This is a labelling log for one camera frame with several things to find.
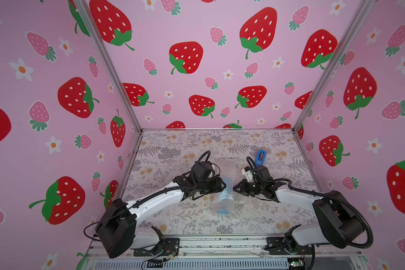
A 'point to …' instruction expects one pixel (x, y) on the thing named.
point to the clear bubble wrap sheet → (224, 205)
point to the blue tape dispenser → (260, 157)
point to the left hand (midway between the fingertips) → (224, 187)
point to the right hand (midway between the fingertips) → (230, 191)
